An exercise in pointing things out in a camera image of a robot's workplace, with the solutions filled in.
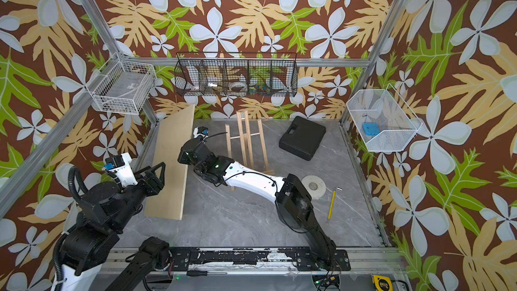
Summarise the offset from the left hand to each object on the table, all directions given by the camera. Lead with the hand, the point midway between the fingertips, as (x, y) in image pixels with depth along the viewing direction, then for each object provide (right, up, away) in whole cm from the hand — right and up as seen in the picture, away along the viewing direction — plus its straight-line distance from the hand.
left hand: (159, 164), depth 62 cm
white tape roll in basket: (+21, +34, +37) cm, 55 cm away
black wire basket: (+36, +41, +36) cm, 65 cm away
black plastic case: (+56, +9, +46) cm, 72 cm away
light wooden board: (-11, +10, +34) cm, 38 cm away
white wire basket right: (+84, +16, +22) cm, 88 cm away
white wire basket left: (-28, +31, +24) cm, 48 cm away
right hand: (0, +5, +14) cm, 15 cm away
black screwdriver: (+10, -40, +9) cm, 42 cm away
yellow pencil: (+64, -21, +26) cm, 72 cm away
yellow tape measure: (+74, -41, +6) cm, 85 cm away
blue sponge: (+77, +12, +19) cm, 80 cm away
